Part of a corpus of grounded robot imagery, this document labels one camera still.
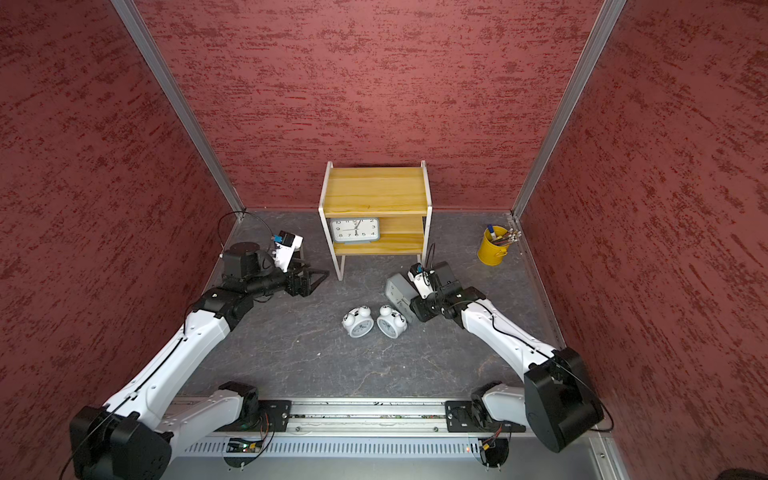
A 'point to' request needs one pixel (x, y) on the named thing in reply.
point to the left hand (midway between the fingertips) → (317, 274)
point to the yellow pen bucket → (493, 245)
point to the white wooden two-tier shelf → (398, 196)
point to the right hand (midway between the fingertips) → (419, 308)
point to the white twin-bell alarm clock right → (391, 322)
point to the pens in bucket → (510, 237)
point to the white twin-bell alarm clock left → (358, 321)
